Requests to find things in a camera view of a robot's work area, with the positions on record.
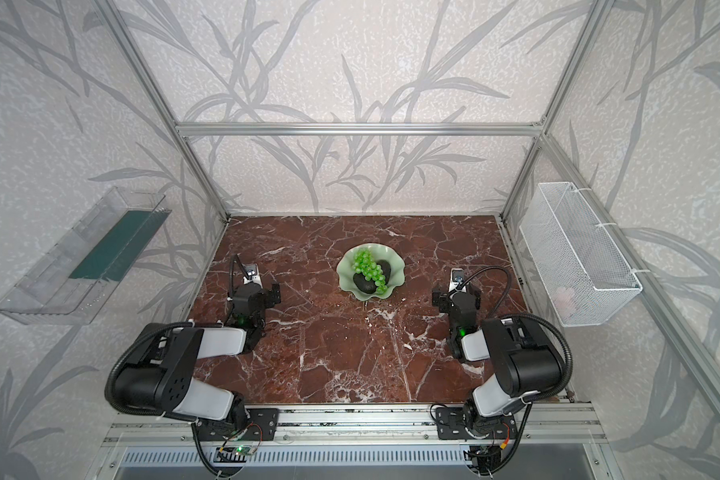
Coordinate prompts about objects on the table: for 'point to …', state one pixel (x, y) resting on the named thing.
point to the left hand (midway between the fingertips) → (260, 273)
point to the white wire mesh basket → (586, 280)
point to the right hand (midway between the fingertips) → (456, 275)
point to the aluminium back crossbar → (356, 128)
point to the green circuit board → (243, 450)
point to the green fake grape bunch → (363, 263)
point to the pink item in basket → (563, 297)
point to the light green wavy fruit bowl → (379, 251)
